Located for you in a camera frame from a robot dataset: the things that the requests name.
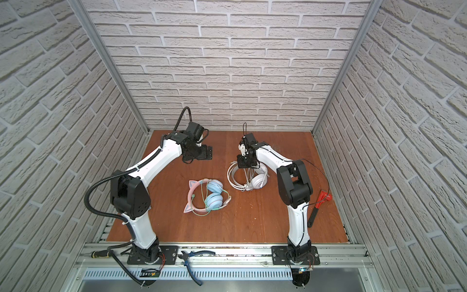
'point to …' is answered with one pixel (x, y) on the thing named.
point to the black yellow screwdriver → (104, 253)
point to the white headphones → (259, 180)
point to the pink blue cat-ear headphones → (205, 195)
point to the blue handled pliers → (185, 255)
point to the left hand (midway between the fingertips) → (205, 153)
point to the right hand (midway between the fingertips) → (240, 163)
